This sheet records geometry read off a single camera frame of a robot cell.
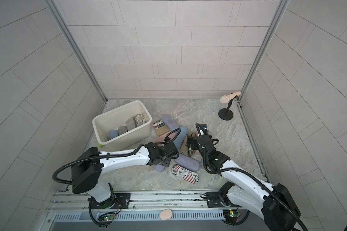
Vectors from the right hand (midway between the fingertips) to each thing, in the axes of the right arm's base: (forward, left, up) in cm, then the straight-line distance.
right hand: (193, 135), depth 82 cm
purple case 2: (+15, +14, -6) cm, 21 cm away
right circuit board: (-38, -14, -14) cm, 43 cm away
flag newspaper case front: (-18, +6, -10) cm, 21 cm away
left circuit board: (-35, +43, -8) cm, 56 cm away
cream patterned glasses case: (+17, +34, -4) cm, 39 cm away
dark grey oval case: (+12, +46, -8) cm, 49 cm away
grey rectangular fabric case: (+15, +40, -6) cm, 44 cm away
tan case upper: (+11, +20, -9) cm, 24 cm away
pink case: (+5, +20, -11) cm, 23 cm away
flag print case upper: (+15, +22, -8) cm, 28 cm away
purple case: (-11, +5, -10) cm, 16 cm away
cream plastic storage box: (+15, +48, +2) cm, 50 cm away
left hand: (-9, +15, -10) cm, 21 cm away
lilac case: (-16, +19, -5) cm, 26 cm away
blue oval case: (+10, +52, -8) cm, 53 cm away
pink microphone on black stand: (+23, -28, -11) cm, 37 cm away
